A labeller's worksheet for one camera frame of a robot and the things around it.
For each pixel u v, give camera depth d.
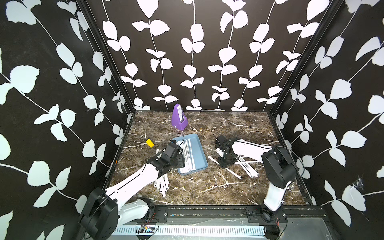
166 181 0.85
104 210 0.39
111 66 0.92
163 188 0.82
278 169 0.49
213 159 0.94
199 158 0.93
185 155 0.95
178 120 1.04
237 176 0.88
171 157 0.64
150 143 1.01
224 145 0.72
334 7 0.70
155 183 0.84
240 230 0.70
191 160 0.93
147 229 0.71
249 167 0.90
